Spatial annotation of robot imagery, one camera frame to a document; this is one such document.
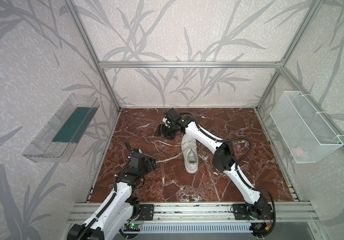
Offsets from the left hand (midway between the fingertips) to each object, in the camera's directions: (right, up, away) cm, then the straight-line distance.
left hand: (153, 158), depth 87 cm
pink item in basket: (+74, +7, -14) cm, 75 cm away
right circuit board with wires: (+57, -32, -13) cm, 66 cm away
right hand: (+2, +16, +4) cm, 16 cm away
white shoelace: (+13, -1, +7) cm, 15 cm away
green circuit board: (-7, -30, -15) cm, 34 cm away
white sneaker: (+22, +3, +1) cm, 22 cm away
